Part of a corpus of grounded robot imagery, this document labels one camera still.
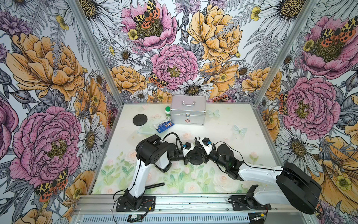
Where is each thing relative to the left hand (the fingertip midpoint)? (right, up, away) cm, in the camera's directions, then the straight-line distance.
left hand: (198, 155), depth 91 cm
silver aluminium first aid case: (-6, +30, +13) cm, 33 cm away
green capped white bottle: (-21, +27, +15) cm, 37 cm away
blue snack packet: (-23, +18, +13) cm, 32 cm away
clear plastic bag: (-35, +15, +16) cm, 42 cm away
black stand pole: (-26, -14, -11) cm, 31 cm away
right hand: (-1, +6, -7) cm, 10 cm away
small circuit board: (-33, -25, -20) cm, 46 cm away
